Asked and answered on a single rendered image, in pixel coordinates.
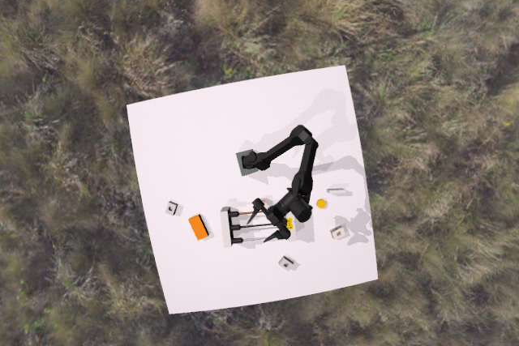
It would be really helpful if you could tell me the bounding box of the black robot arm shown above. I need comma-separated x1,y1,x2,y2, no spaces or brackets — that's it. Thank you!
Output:
241,124,319,228

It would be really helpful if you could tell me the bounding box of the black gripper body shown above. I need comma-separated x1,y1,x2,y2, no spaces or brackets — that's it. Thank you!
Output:
252,199,291,240

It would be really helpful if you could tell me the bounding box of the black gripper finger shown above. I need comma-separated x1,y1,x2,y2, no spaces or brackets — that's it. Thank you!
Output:
247,206,260,224
264,230,283,243

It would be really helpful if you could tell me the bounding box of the yellow short cylinder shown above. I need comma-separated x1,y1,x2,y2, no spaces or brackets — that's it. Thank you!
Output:
316,199,326,208

